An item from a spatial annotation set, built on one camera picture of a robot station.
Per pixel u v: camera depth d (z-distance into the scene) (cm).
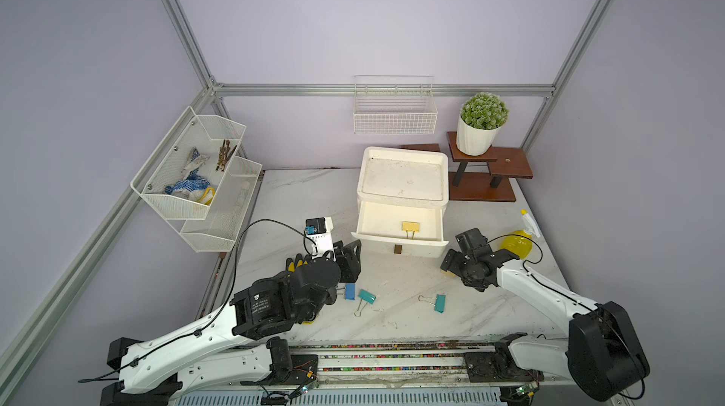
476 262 65
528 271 55
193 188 70
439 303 85
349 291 88
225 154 82
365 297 86
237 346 42
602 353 41
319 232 52
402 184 85
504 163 104
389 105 95
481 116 84
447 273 80
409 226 84
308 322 80
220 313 42
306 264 43
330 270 45
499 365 66
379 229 84
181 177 72
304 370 73
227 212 93
